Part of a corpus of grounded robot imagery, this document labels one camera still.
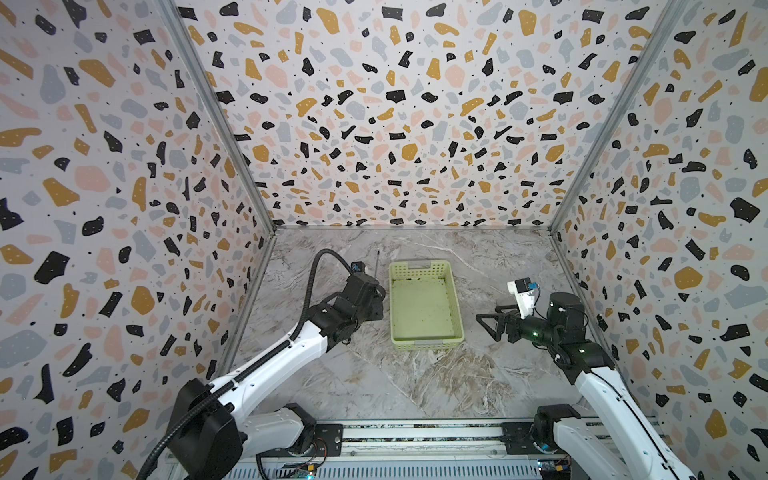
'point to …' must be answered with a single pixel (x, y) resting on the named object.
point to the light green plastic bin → (424, 305)
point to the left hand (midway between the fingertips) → (377, 295)
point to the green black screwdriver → (378, 253)
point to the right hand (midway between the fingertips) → (486, 309)
